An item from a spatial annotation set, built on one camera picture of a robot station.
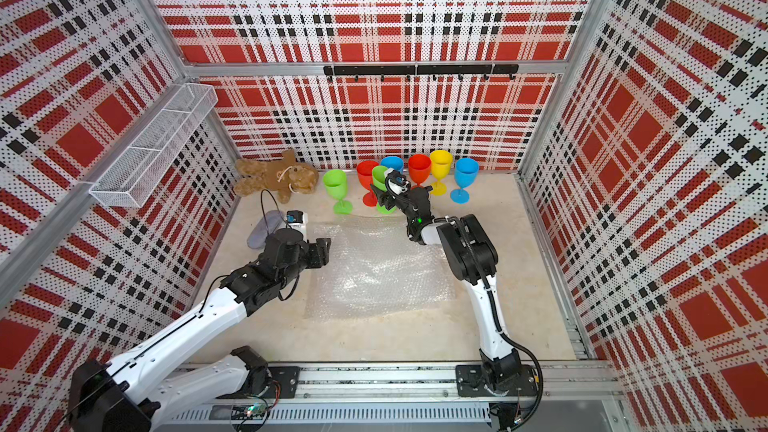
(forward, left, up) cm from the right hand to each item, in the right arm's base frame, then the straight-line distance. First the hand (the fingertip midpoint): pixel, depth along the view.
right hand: (384, 175), depth 98 cm
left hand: (-27, +15, +2) cm, 31 cm away
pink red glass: (+3, +7, -2) cm, 8 cm away
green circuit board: (-64, +29, -13) cm, 71 cm away
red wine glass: (+5, -12, -2) cm, 13 cm away
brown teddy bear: (+8, +39, -9) cm, 41 cm away
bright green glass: (-4, +15, 0) cm, 16 cm away
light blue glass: (+3, -28, -2) cm, 28 cm away
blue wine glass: (+7, -3, -1) cm, 7 cm away
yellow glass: (+9, -20, -2) cm, 22 cm away
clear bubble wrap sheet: (-28, +3, -12) cm, 31 cm away
